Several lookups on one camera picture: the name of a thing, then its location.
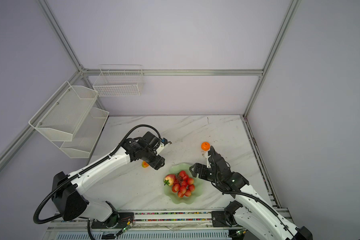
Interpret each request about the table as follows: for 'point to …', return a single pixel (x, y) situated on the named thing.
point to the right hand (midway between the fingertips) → (194, 170)
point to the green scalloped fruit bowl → (174, 197)
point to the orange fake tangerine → (205, 146)
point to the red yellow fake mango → (144, 164)
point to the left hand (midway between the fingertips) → (157, 161)
